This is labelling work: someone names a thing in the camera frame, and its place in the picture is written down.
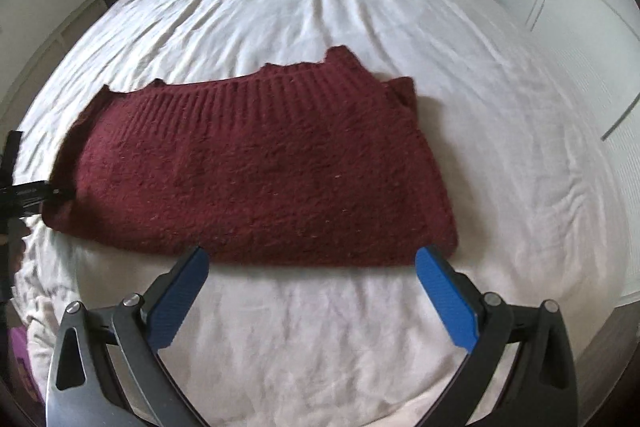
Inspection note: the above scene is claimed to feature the dark red knitted sweater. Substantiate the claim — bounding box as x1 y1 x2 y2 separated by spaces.
42 46 458 268

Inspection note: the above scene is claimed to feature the white bed sheet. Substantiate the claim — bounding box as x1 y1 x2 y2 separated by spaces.
12 0 631 426

